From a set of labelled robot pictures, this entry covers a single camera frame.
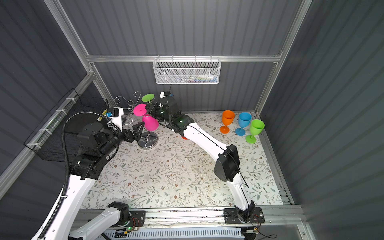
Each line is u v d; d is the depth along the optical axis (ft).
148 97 2.75
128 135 1.86
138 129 1.91
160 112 2.20
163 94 2.36
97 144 1.53
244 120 3.15
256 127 3.02
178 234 2.53
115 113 1.70
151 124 2.70
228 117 3.33
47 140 2.08
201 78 3.04
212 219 2.43
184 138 3.45
